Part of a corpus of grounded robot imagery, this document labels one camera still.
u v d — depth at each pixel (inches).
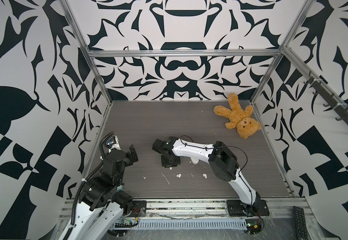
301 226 27.1
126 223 27.7
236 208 29.3
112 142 22.6
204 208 29.9
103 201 17.7
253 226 28.0
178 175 33.1
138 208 28.9
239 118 40.1
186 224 28.1
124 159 19.7
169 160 29.9
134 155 25.1
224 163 20.9
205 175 32.3
